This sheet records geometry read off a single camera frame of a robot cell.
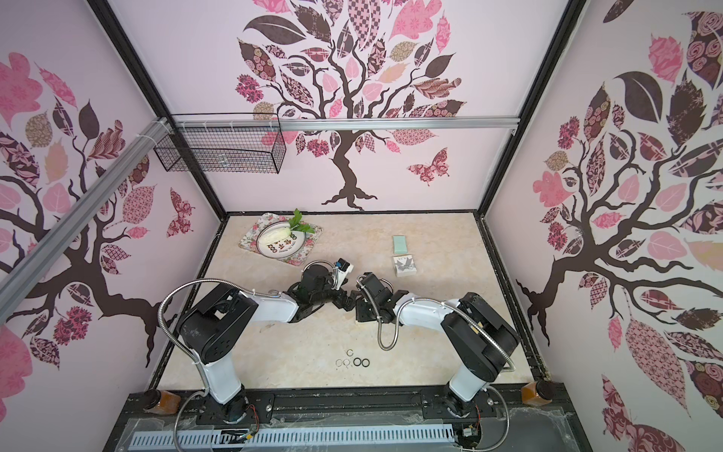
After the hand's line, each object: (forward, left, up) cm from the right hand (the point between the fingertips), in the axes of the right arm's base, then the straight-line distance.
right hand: (361, 308), depth 90 cm
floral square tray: (+30, +20, -1) cm, 36 cm away
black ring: (-17, +2, -2) cm, 17 cm away
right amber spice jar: (-27, -45, +6) cm, 52 cm away
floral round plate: (+30, +33, 0) cm, 45 cm away
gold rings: (-16, +7, -2) cm, 18 cm away
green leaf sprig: (+38, +27, +2) cm, 47 cm away
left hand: (+6, +1, +1) cm, 6 cm away
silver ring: (-14, +4, -2) cm, 15 cm away
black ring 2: (-16, -2, -2) cm, 16 cm away
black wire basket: (+47, +45, +33) cm, 73 cm away
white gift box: (+16, -16, +1) cm, 23 cm away
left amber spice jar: (-27, +49, +7) cm, 57 cm away
